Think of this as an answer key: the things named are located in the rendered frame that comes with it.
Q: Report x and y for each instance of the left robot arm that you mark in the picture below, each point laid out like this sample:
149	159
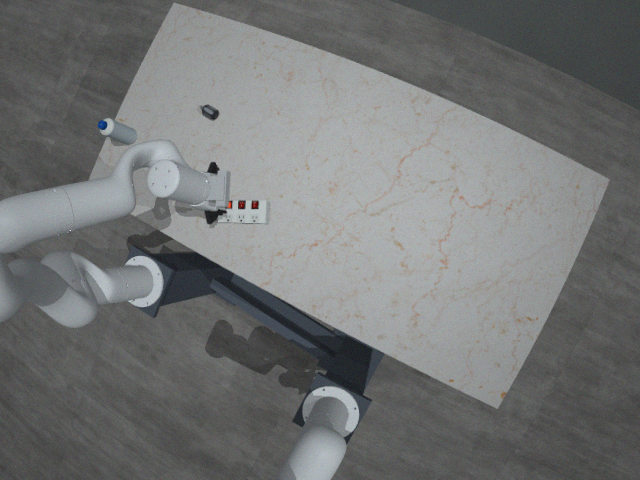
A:
35	216

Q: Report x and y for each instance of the white power strip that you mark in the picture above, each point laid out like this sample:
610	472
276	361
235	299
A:
246	212

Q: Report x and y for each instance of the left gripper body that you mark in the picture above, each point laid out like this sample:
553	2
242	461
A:
207	204

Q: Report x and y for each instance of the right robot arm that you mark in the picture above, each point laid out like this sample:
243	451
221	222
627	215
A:
319	449

